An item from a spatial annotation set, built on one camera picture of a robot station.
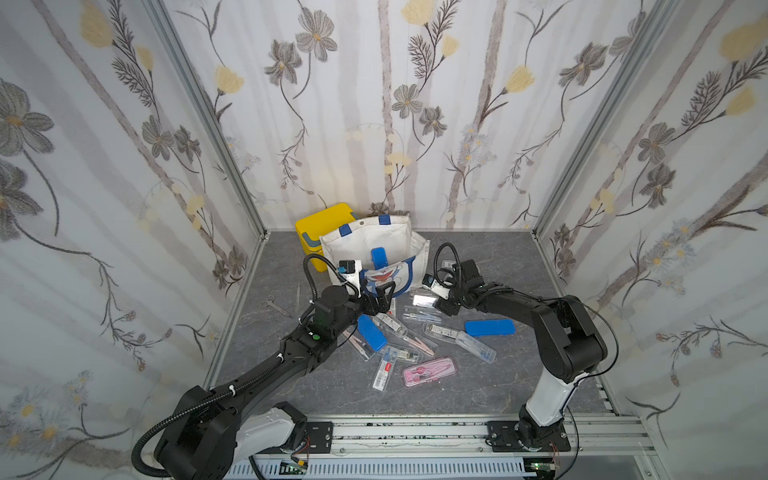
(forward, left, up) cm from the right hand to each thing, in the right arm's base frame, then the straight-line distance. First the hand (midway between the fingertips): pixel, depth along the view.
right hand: (443, 286), depth 96 cm
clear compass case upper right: (-2, +6, -3) cm, 8 cm away
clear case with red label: (-26, +18, -3) cm, 32 cm away
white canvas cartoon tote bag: (+14, +19, +1) cm, 23 cm away
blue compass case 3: (-11, -13, -7) cm, 19 cm away
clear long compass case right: (-16, -5, -4) cm, 17 cm away
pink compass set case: (-26, +6, -4) cm, 27 cm away
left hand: (-9, +19, +17) cm, 27 cm away
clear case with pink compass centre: (-16, +12, -4) cm, 20 cm away
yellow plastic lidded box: (+22, +47, +2) cm, 52 cm away
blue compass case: (+10, +22, +1) cm, 24 cm away
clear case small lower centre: (-22, +12, -3) cm, 25 cm away
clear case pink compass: (-17, +28, -5) cm, 33 cm away
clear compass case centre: (-8, +7, -5) cm, 12 cm away
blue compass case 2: (-15, +23, -4) cm, 28 cm away
